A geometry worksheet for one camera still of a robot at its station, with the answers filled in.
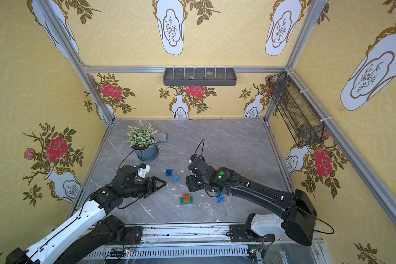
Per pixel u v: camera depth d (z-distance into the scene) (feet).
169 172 3.03
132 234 2.40
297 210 1.32
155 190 2.21
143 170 2.39
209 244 2.38
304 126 2.79
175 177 2.96
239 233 2.40
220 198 2.74
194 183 2.18
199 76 3.02
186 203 2.67
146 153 3.35
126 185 1.99
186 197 2.62
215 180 1.76
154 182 2.26
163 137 3.60
